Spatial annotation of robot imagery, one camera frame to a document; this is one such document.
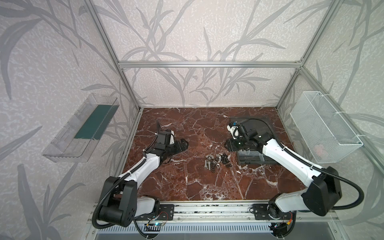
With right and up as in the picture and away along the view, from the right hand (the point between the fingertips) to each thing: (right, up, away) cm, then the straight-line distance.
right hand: (227, 143), depth 82 cm
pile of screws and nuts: (-8, -13, +8) cm, 17 cm away
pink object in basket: (+44, -3, -9) cm, 45 cm away
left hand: (-25, -2, +5) cm, 26 cm away
